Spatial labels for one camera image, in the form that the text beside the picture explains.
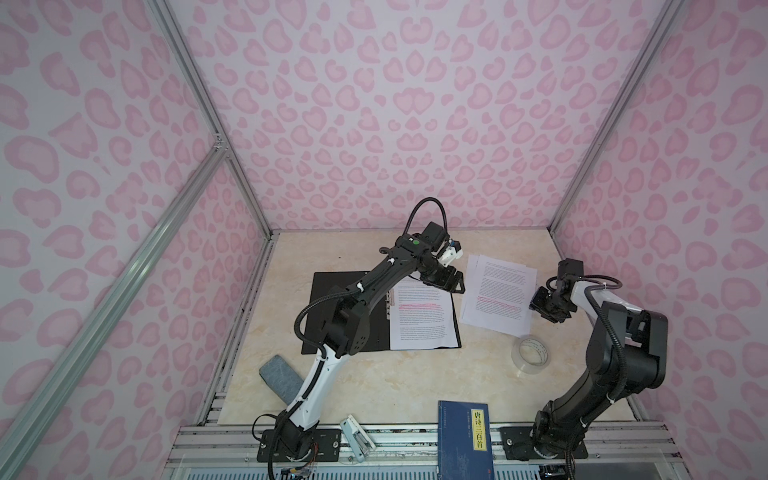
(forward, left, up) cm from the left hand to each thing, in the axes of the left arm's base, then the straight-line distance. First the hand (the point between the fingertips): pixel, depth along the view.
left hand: (456, 281), depth 88 cm
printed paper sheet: (-4, +10, -13) cm, 17 cm away
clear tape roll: (-17, -21, -14) cm, 31 cm away
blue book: (-39, +2, -13) cm, 41 cm away
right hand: (-2, -27, -10) cm, 29 cm away
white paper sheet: (+4, -17, -14) cm, 23 cm away
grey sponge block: (-23, +50, -11) cm, 56 cm away
